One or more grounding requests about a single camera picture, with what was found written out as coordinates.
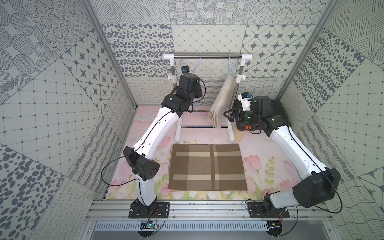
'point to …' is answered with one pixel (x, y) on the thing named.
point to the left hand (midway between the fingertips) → (191, 80)
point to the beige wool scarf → (222, 102)
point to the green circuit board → (151, 225)
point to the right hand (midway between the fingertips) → (230, 114)
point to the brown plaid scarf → (209, 167)
